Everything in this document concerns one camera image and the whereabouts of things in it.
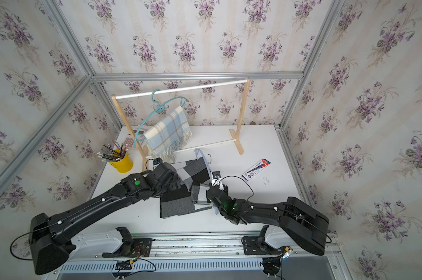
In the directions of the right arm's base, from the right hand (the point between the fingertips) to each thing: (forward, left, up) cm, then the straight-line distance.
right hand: (211, 185), depth 85 cm
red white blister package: (+10, -21, -6) cm, 24 cm away
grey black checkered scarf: (+8, +10, -6) cm, 14 cm away
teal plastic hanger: (+53, +38, +5) cm, 66 cm away
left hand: (-4, +15, +8) cm, 17 cm away
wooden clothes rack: (+36, -15, -3) cm, 39 cm away
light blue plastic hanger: (-15, -2, +13) cm, 20 cm away
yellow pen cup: (+14, +51, +3) cm, 53 cm away
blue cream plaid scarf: (+22, +23, +12) cm, 34 cm away
